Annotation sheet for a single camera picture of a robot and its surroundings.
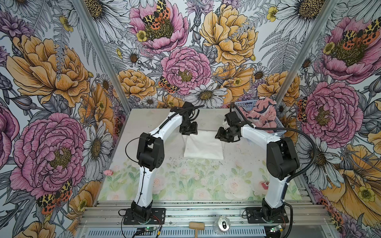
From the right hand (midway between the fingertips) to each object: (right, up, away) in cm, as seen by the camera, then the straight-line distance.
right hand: (218, 141), depth 94 cm
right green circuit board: (+24, -39, -23) cm, 51 cm away
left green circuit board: (-36, -39, -23) cm, 58 cm away
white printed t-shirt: (-12, -4, +4) cm, 14 cm away
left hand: (-16, +3, -1) cm, 16 cm away
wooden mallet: (-14, -37, -24) cm, 46 cm away
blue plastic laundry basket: (+29, +28, +29) cm, 50 cm away
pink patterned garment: (+37, +18, +21) cm, 46 cm away
